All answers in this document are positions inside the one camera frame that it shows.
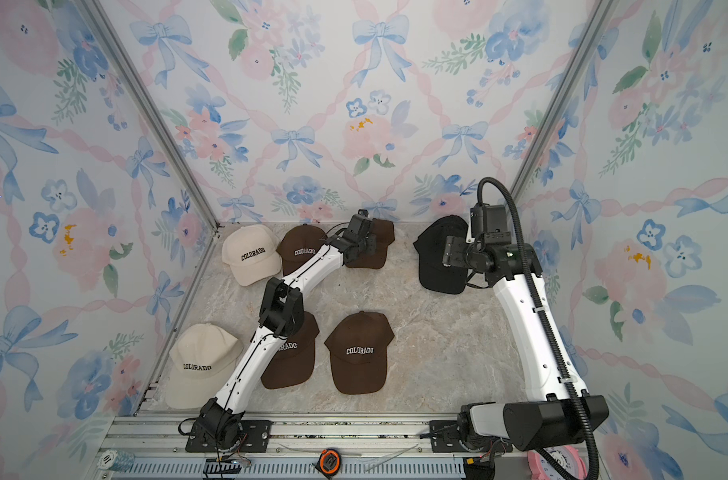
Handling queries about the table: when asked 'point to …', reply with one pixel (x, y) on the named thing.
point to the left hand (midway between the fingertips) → (374, 238)
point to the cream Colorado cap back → (252, 255)
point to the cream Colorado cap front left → (202, 366)
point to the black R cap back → (430, 246)
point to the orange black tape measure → (329, 463)
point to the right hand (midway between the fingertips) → (467, 248)
